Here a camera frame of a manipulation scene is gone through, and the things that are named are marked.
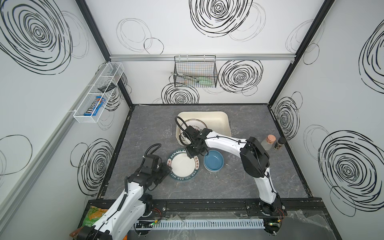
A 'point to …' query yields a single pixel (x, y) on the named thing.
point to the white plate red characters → (195, 123)
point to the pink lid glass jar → (267, 144)
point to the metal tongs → (191, 77)
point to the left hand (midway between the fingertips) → (172, 169)
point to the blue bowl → (214, 161)
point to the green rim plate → (184, 168)
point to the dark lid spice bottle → (281, 141)
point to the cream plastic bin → (218, 122)
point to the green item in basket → (205, 81)
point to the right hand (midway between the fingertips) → (188, 154)
